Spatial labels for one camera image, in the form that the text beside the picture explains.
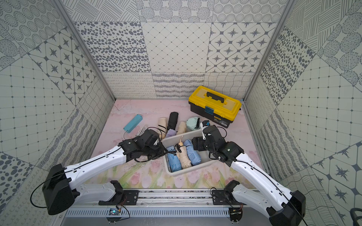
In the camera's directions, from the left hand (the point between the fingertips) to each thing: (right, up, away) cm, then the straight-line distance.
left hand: (168, 149), depth 77 cm
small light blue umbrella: (+14, -4, +4) cm, 15 cm away
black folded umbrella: (0, +14, +28) cm, 31 cm away
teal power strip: (-30, +12, +27) cm, 42 cm away
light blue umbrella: (+3, -8, +5) cm, 10 cm away
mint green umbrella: (+15, +13, +20) cm, 28 cm away
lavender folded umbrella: (-1, +6, +19) cm, 20 cm away
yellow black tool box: (+33, +23, +16) cm, 43 cm away
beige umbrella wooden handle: (+9, -8, +3) cm, 13 cm away
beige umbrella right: (+7, +10, +19) cm, 22 cm away
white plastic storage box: (+22, -9, +10) cm, 26 cm away
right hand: (+17, +5, -1) cm, 18 cm away
